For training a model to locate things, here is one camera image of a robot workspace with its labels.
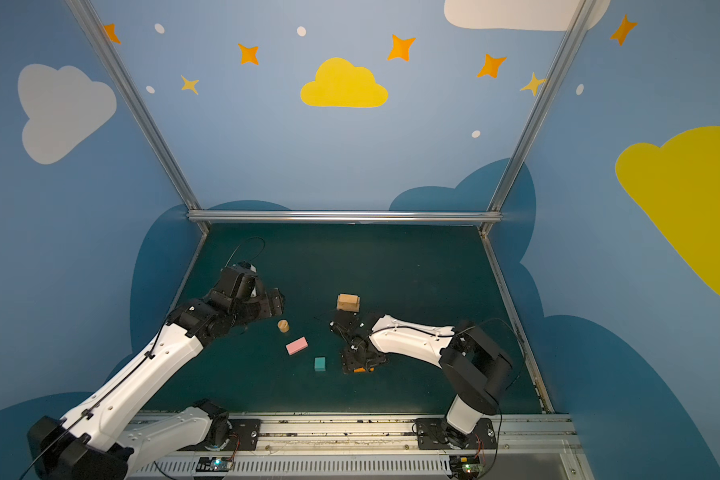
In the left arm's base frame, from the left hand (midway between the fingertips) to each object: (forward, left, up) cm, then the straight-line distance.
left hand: (276, 302), depth 78 cm
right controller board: (-34, -49, -19) cm, 63 cm away
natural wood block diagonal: (+10, -18, -17) cm, 27 cm away
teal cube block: (-10, -11, -16) cm, 22 cm away
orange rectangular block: (-14, -23, -10) cm, 29 cm away
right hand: (-10, -23, -16) cm, 30 cm away
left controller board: (-34, +12, -18) cm, 41 cm away
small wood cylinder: (+1, +1, -16) cm, 16 cm away
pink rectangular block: (-4, -3, -18) cm, 19 cm away
